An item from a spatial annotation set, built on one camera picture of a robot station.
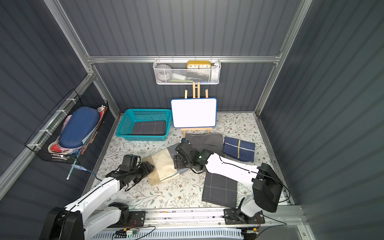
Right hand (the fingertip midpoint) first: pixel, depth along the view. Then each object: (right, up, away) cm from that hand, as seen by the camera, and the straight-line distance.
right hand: (181, 158), depth 80 cm
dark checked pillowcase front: (+21, -18, +1) cm, 27 cm away
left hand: (-19, -8, +7) cm, 22 cm away
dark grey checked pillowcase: (-26, +16, +29) cm, 43 cm away
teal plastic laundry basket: (-41, +25, +31) cm, 58 cm away
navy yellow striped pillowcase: (+37, +2, +18) cm, 41 cm away
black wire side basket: (-56, +10, -17) cm, 60 cm away
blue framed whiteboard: (+7, +26, +16) cm, 31 cm away
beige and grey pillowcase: (-13, -4, +13) cm, 19 cm away
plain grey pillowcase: (+20, +6, +21) cm, 30 cm away
